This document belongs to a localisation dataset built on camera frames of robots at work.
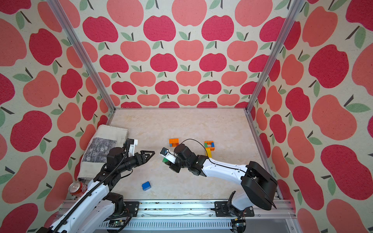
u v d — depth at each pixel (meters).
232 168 0.49
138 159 0.70
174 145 0.98
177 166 0.70
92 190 0.52
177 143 0.97
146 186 0.81
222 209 0.73
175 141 0.96
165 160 0.71
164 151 0.68
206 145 0.99
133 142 0.73
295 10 0.71
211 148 0.96
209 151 0.96
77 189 0.71
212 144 0.97
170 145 0.97
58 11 0.71
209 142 0.98
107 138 0.95
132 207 0.75
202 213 0.73
